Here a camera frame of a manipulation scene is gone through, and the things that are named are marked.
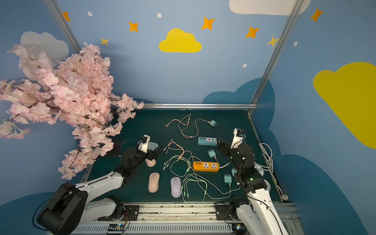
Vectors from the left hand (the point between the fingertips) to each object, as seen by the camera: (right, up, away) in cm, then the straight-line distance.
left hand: (154, 140), depth 85 cm
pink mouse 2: (0, -23, -3) cm, 24 cm away
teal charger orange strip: (+47, -18, +4) cm, 51 cm away
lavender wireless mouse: (+13, -26, -4) cm, 29 cm away
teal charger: (+35, -10, +11) cm, 38 cm away
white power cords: (+75, -9, +14) cm, 76 cm away
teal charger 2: (+43, -23, 0) cm, 49 cm away
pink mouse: (-4, -15, +6) cm, 17 cm away
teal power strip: (+32, -2, +17) cm, 36 cm away
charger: (+39, +10, +27) cm, 49 cm away
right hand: (+40, +3, -11) cm, 42 cm away
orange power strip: (+31, -16, +4) cm, 35 cm away
